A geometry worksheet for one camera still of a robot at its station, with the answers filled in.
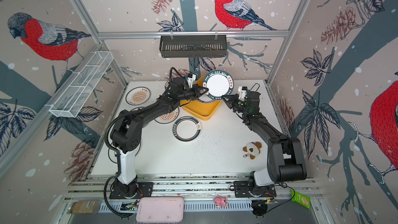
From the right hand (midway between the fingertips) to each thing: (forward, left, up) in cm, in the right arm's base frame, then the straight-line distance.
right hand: (220, 98), depth 83 cm
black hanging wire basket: (+41, +19, +7) cm, 46 cm away
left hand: (+3, +6, +3) cm, 8 cm away
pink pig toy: (-45, 0, -20) cm, 49 cm away
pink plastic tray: (-49, +27, -19) cm, 59 cm away
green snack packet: (-42, -39, -23) cm, 62 cm away
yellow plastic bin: (+6, +10, -21) cm, 24 cm away
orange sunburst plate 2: (-1, +34, -20) cm, 40 cm away
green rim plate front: (+8, +1, +3) cm, 9 cm away
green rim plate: (-8, +21, -22) cm, 31 cm away
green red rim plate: (+14, +10, -18) cm, 25 cm away
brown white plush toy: (-20, -19, -20) cm, 34 cm away
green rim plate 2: (+29, +41, -19) cm, 53 cm away
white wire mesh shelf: (-2, +72, +12) cm, 73 cm away
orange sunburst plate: (+18, +61, -20) cm, 67 cm away
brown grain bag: (-50, +59, -15) cm, 79 cm away
